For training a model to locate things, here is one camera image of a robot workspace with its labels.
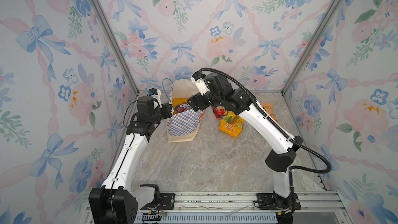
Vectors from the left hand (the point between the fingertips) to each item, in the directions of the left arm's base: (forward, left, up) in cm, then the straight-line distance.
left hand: (173, 104), depth 77 cm
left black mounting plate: (-39, +2, -26) cm, 47 cm away
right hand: (-2, -12, +8) cm, 14 cm away
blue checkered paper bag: (-6, -6, -9) cm, 12 cm away
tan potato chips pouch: (+20, -62, -26) cm, 70 cm away
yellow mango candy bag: (+17, +2, -17) cm, 24 cm away
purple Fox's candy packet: (+9, -3, -12) cm, 15 cm away
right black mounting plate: (-38, -45, -26) cm, 64 cm away
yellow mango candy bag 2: (+2, -33, -21) cm, 39 cm away
